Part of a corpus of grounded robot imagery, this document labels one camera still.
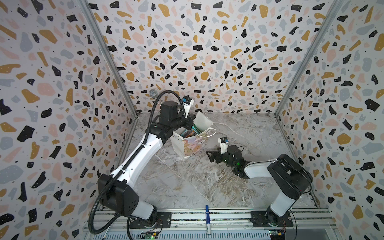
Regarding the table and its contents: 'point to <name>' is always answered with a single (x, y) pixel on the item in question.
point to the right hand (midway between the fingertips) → (210, 147)
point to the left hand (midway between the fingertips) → (196, 112)
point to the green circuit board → (151, 235)
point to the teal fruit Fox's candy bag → (187, 133)
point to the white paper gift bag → (186, 146)
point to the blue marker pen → (208, 220)
